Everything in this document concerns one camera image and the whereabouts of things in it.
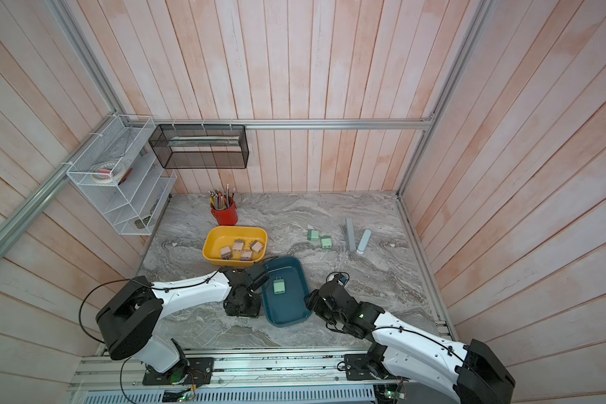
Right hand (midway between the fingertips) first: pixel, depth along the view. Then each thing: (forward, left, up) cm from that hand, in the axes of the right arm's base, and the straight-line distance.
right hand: (307, 300), depth 82 cm
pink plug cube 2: (+23, +28, -2) cm, 36 cm away
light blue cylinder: (+25, -23, -2) cm, 34 cm away
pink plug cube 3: (+18, +24, -2) cm, 30 cm away
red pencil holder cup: (+36, +35, +1) cm, 50 cm away
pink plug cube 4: (+23, +21, -2) cm, 31 cm away
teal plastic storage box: (+4, +8, -5) cm, 10 cm away
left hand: (-4, +20, -5) cm, 21 cm away
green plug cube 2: (+30, -2, -4) cm, 30 cm away
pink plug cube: (+20, +32, -3) cm, 38 cm away
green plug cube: (+6, +10, -3) cm, 13 cm away
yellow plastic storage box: (+27, +36, -2) cm, 45 cm away
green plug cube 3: (+26, -8, -4) cm, 28 cm away
